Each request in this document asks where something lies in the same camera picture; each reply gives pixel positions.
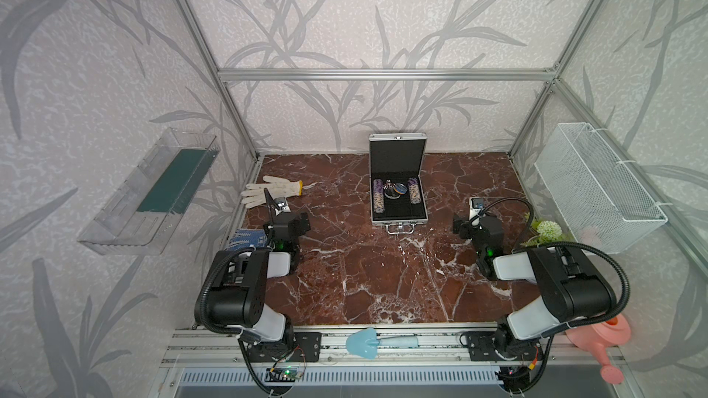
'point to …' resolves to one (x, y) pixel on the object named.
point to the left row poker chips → (378, 196)
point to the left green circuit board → (286, 373)
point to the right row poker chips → (415, 193)
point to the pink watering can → (599, 336)
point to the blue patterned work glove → (245, 238)
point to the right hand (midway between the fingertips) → (470, 210)
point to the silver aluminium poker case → (397, 181)
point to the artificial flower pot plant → (548, 232)
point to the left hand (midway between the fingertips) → (287, 213)
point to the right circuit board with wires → (514, 378)
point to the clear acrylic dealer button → (391, 193)
